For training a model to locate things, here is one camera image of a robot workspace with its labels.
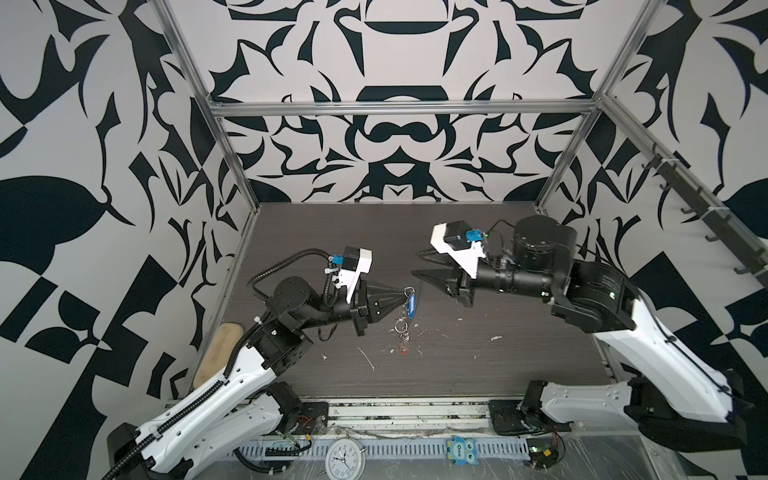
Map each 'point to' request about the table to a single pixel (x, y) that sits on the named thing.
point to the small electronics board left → (281, 451)
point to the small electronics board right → (546, 451)
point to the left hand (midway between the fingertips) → (411, 292)
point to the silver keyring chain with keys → (401, 325)
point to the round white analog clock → (345, 459)
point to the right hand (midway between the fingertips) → (419, 260)
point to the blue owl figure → (463, 451)
